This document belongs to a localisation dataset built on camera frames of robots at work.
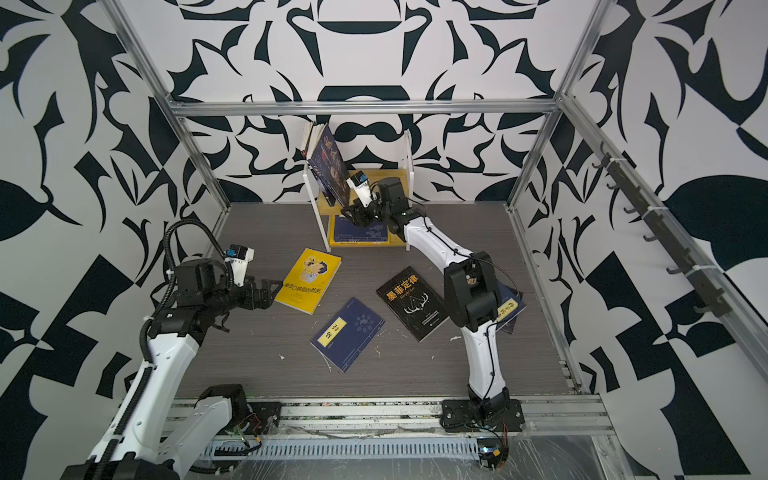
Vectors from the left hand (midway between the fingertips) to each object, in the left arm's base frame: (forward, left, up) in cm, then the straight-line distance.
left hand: (264, 276), depth 77 cm
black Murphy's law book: (0, -39, -18) cm, 43 cm away
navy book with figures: (+24, -19, -12) cm, 33 cm away
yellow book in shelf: (+21, -14, -14) cm, 29 cm away
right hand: (+22, -21, +4) cm, 31 cm away
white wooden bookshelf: (+23, -13, +2) cm, 26 cm away
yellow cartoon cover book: (+8, -6, -18) cm, 21 cm away
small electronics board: (-37, -55, -20) cm, 69 cm away
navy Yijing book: (-9, -19, -20) cm, 29 cm away
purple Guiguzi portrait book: (+28, -16, +14) cm, 35 cm away
